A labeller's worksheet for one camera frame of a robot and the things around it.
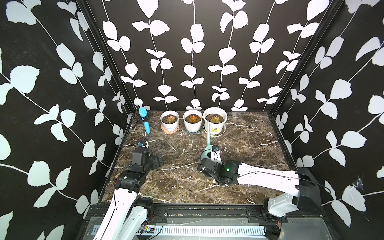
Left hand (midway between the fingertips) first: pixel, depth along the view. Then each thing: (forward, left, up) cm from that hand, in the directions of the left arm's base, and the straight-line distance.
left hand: (155, 154), depth 77 cm
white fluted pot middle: (+26, -21, -10) cm, 35 cm away
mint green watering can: (0, -28, 0) cm, 28 cm away
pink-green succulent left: (+32, -5, -9) cm, 34 cm away
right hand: (-5, -28, -4) cm, 28 cm away
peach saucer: (+27, -4, -17) cm, 32 cm away
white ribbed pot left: (+28, -4, -11) cm, 30 cm away
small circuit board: (-31, +4, -17) cm, 36 cm away
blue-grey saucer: (+25, -20, -16) cm, 36 cm away
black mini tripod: (+27, +12, -3) cm, 30 cm away
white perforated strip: (-32, -13, -17) cm, 39 cm away
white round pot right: (+23, -36, -10) cm, 44 cm away
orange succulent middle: (+31, -21, -8) cm, 39 cm away
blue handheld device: (+27, +10, +4) cm, 29 cm away
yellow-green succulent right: (+28, -36, -6) cm, 47 cm away
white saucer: (+22, -36, -16) cm, 45 cm away
